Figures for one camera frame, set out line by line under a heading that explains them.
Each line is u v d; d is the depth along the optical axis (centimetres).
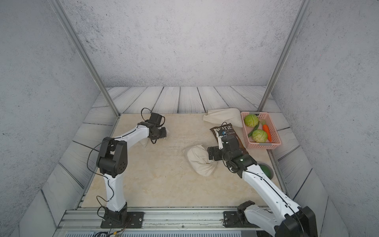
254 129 110
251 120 107
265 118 113
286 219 39
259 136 98
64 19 74
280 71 94
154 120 81
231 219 72
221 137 63
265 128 109
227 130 107
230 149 58
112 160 54
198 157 88
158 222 73
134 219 73
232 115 110
